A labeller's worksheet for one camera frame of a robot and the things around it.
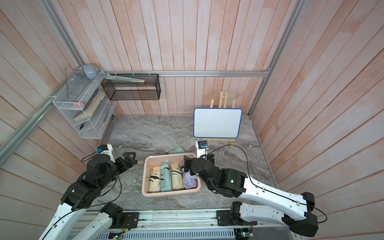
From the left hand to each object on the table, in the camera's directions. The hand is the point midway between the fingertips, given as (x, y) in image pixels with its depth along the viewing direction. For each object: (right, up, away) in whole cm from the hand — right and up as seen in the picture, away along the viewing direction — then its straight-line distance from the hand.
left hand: (130, 159), depth 71 cm
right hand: (+30, +2, -3) cm, 30 cm away
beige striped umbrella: (+22, -12, +9) cm, 27 cm away
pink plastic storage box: (+10, -2, +10) cm, 14 cm away
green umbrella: (+22, +1, +26) cm, 34 cm away
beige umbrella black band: (+10, -13, +9) cm, 19 cm away
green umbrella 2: (+16, -11, +9) cm, 21 cm away
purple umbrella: (+29, -11, +2) cm, 32 cm away
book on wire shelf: (-25, +27, +8) cm, 38 cm away
